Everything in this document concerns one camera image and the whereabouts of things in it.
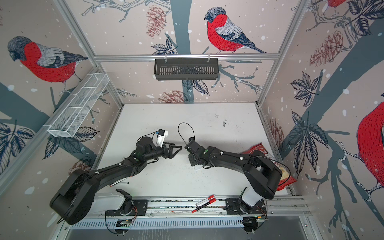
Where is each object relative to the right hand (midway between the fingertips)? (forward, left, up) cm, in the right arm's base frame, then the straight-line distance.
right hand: (192, 158), depth 88 cm
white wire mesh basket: (+10, +61, +30) cm, 68 cm away
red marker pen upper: (-20, -10, -4) cm, 23 cm away
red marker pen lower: (-21, -11, -4) cm, 24 cm away
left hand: (+1, +8, +12) cm, 14 cm away
